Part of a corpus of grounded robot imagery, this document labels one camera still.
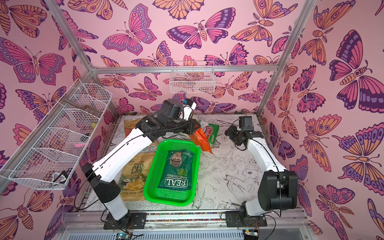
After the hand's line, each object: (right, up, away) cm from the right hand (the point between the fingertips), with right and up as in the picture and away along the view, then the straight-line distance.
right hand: (225, 132), depth 87 cm
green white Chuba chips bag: (-6, 0, +21) cm, 22 cm away
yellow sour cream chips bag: (-54, -27, -2) cm, 61 cm away
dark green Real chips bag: (-29, -23, 0) cm, 37 cm away
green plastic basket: (-31, -35, -6) cm, 47 cm away
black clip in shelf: (-75, -17, -23) cm, 80 cm away
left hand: (-14, +4, -19) cm, 24 cm away
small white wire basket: (-20, +35, +8) cm, 41 cm away
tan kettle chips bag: (-68, +5, +26) cm, 73 cm away
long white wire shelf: (-81, -10, -25) cm, 85 cm away
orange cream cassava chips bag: (-16, -1, -19) cm, 25 cm away
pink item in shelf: (-74, -5, -15) cm, 76 cm away
